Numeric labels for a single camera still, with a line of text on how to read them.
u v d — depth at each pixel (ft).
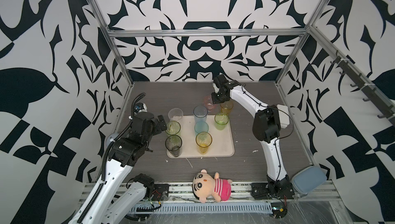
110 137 1.60
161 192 2.43
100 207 1.28
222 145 2.94
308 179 2.50
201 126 3.02
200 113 2.85
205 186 2.28
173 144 2.61
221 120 3.16
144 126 1.65
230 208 2.34
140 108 1.96
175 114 2.86
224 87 2.42
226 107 3.36
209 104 3.33
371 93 1.79
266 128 1.93
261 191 2.44
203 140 2.66
